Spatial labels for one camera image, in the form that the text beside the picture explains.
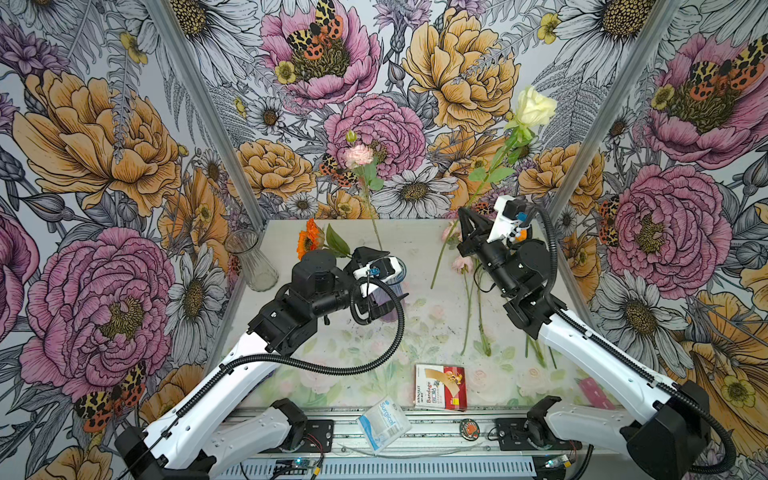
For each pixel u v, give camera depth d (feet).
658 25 2.40
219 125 3.06
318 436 2.44
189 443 1.26
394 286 2.54
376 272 1.65
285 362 1.38
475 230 2.01
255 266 3.01
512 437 2.42
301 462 2.34
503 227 1.88
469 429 2.47
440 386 2.59
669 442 1.24
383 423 2.49
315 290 1.60
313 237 2.06
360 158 2.44
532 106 1.64
